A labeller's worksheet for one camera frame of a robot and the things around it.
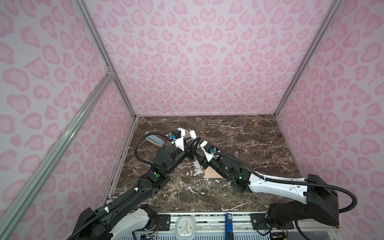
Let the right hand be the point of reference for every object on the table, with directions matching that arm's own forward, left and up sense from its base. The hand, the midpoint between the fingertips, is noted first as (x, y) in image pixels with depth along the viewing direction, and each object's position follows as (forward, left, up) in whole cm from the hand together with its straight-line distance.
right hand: (196, 145), depth 70 cm
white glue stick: (+1, +1, +7) cm, 7 cm away
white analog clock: (-30, +5, -24) cm, 38 cm away
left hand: (+2, -1, +5) cm, 5 cm away
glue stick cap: (+12, -25, -28) cm, 39 cm away
